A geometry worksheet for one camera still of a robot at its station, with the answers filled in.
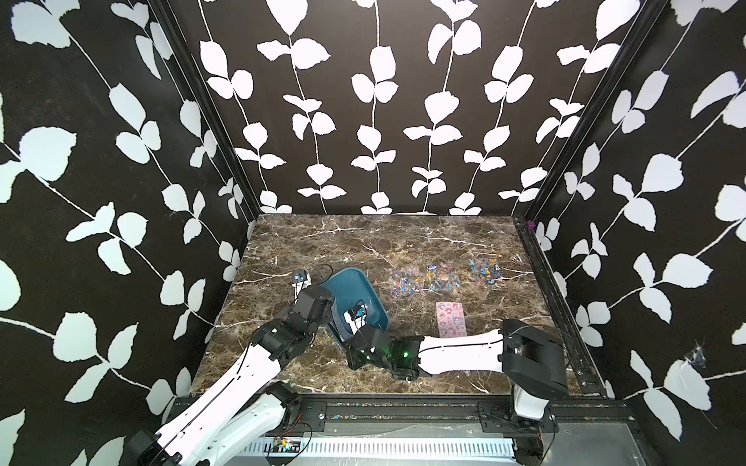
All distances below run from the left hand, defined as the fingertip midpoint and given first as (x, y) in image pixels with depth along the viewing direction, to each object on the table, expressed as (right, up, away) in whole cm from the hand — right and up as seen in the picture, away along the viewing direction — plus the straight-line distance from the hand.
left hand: (321, 297), depth 79 cm
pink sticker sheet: (+39, -10, +13) cm, 43 cm away
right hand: (+5, -13, -2) cm, 14 cm away
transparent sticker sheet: (+55, +5, +25) cm, 61 cm away
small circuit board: (-7, -36, -8) cm, 37 cm away
